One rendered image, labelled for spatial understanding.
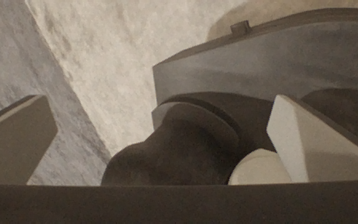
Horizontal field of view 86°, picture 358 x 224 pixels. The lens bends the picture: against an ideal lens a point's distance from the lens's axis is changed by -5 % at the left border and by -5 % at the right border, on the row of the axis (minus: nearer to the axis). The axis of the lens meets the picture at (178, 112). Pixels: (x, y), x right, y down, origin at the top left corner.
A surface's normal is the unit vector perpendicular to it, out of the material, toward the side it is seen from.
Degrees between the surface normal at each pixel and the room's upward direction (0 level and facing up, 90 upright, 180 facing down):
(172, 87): 0
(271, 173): 90
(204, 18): 0
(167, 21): 0
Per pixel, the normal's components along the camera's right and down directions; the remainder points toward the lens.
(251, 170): -0.06, -0.85
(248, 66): -0.51, 0.48
